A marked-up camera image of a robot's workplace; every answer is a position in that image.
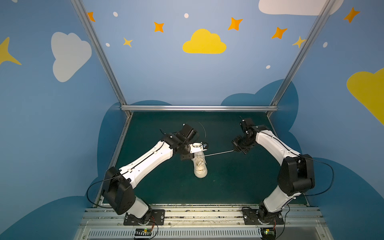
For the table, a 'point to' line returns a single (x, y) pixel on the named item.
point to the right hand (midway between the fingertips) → (233, 146)
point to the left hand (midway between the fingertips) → (188, 147)
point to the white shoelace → (217, 153)
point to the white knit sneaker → (200, 165)
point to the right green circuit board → (268, 233)
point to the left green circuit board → (143, 232)
